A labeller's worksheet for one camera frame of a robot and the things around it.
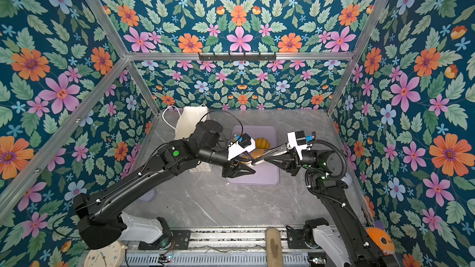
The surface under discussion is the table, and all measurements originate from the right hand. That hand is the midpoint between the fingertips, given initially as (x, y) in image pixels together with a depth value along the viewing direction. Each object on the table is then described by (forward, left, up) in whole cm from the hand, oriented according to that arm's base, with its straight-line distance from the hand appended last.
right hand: (270, 154), depth 57 cm
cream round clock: (-25, +58, -33) cm, 71 cm away
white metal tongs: (-1, +5, -3) cm, 6 cm away
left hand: (-2, +5, -4) cm, 7 cm away
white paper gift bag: (+28, +40, -19) cm, 52 cm away
